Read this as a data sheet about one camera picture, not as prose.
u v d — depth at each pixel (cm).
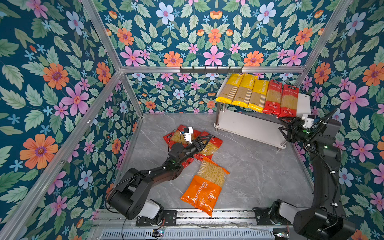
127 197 44
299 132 61
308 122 64
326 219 37
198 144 69
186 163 92
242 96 78
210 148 96
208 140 72
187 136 74
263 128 108
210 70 93
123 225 72
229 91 81
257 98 78
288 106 73
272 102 74
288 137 65
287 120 68
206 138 74
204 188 80
